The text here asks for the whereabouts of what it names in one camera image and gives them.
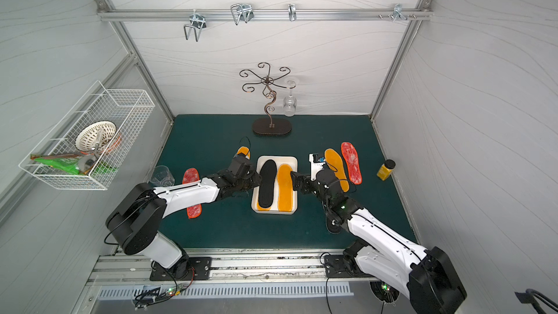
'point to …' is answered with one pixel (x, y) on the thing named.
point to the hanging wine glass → (290, 102)
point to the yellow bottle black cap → (385, 170)
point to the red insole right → (351, 155)
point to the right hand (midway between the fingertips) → (303, 169)
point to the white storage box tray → (276, 194)
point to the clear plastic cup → (162, 176)
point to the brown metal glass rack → (269, 126)
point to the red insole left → (191, 175)
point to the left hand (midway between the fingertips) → (263, 179)
